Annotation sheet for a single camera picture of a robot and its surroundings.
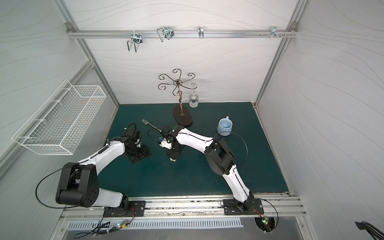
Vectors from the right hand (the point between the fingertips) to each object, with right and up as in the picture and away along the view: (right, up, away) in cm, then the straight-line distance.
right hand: (175, 152), depth 90 cm
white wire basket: (-51, +17, -22) cm, 58 cm away
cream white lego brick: (-2, -4, -2) cm, 5 cm away
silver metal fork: (-26, +18, +21) cm, 37 cm away
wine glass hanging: (+11, +34, +5) cm, 36 cm away
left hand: (-17, -2, -3) cm, 17 cm away
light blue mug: (+32, +15, +12) cm, 38 cm away
